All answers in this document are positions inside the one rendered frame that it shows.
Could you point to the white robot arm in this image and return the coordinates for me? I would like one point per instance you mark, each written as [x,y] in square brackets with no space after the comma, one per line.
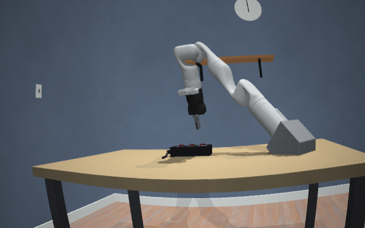
[259,107]

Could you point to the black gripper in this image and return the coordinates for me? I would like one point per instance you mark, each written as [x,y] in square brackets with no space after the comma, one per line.
[194,96]

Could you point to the black power strip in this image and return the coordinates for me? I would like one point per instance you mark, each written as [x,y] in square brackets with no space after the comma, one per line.
[192,150]

